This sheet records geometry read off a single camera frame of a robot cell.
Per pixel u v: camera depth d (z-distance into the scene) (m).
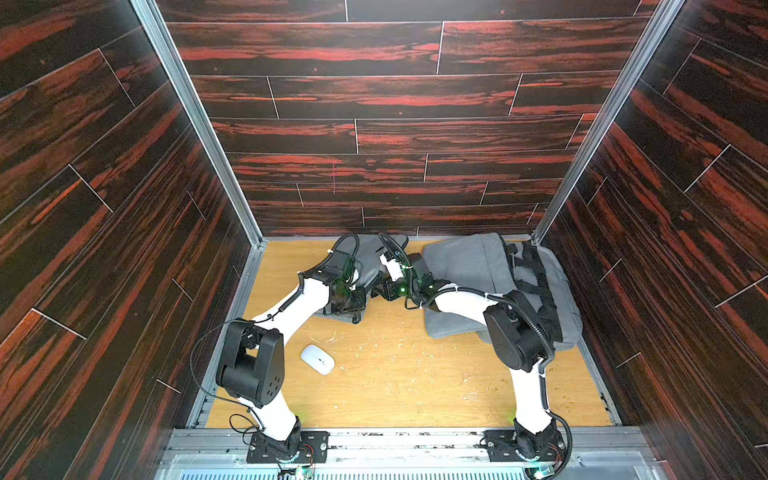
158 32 0.69
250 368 0.45
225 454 0.73
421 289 0.77
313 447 0.73
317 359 0.87
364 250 1.08
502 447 0.72
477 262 1.01
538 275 1.01
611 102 0.81
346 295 0.76
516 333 0.54
